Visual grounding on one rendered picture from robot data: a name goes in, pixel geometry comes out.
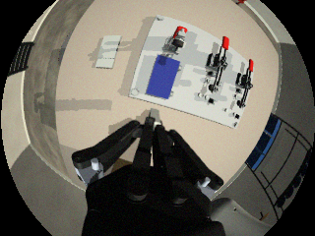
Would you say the blue rectangular block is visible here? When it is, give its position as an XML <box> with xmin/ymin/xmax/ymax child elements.
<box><xmin>147</xmin><ymin>55</ymin><xmax>180</xmax><ymax>99</ymax></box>

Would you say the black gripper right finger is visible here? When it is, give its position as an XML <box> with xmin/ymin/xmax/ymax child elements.
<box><xmin>152</xmin><ymin>109</ymin><xmax>223</xmax><ymax>204</ymax></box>

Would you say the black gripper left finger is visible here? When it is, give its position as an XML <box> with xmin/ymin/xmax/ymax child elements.
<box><xmin>71</xmin><ymin>108</ymin><xmax>156</xmax><ymax>201</ymax></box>

